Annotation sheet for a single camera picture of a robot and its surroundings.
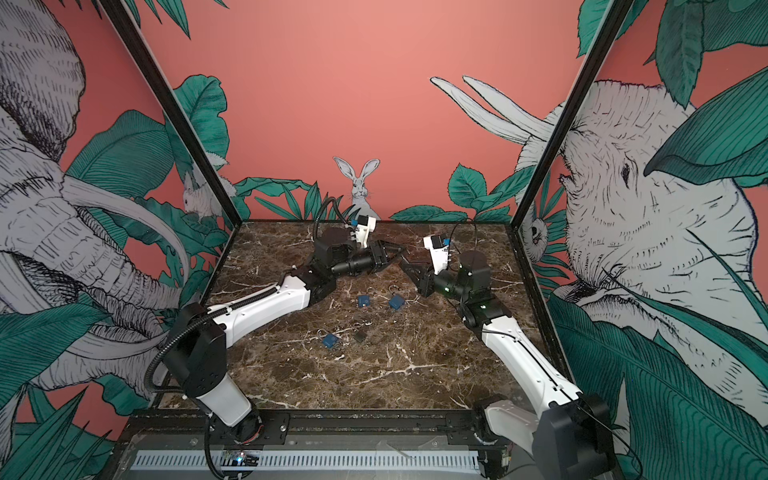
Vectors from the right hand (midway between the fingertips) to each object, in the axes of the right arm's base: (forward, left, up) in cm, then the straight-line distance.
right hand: (403, 265), depth 73 cm
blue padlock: (+5, +12, -27) cm, 31 cm away
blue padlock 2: (+5, +1, -28) cm, 28 cm away
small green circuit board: (-38, +39, -27) cm, 60 cm away
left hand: (+3, -1, +4) cm, 5 cm away
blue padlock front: (-9, +22, -26) cm, 35 cm away
